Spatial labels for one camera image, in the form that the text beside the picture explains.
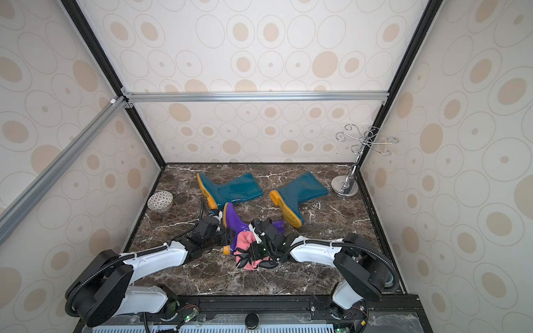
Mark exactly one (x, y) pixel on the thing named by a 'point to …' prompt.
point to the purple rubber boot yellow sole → (232, 222)
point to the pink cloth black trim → (244, 239)
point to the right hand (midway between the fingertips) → (254, 249)
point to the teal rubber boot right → (290, 196)
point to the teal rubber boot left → (242, 188)
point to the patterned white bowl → (159, 200)
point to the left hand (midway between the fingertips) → (235, 232)
